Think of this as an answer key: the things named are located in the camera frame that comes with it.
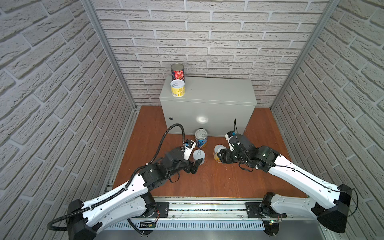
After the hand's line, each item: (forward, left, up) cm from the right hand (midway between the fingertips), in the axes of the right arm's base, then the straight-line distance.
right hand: (223, 153), depth 74 cm
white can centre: (+7, +12, -13) cm, 19 cm away
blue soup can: (+16, +9, -9) cm, 20 cm away
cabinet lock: (+27, +27, -2) cm, 38 cm away
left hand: (+1, +14, +1) cm, 14 cm away
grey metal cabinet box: (+24, +3, +12) cm, 27 cm away
